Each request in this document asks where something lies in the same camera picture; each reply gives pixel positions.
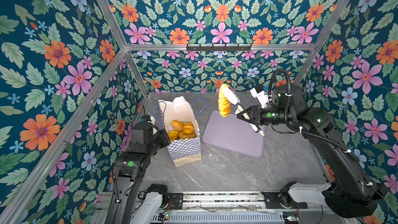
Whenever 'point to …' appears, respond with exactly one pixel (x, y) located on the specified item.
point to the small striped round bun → (188, 128)
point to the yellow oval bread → (173, 135)
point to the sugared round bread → (177, 125)
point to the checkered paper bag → (179, 119)
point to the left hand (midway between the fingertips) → (170, 129)
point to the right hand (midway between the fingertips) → (239, 114)
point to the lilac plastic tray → (233, 134)
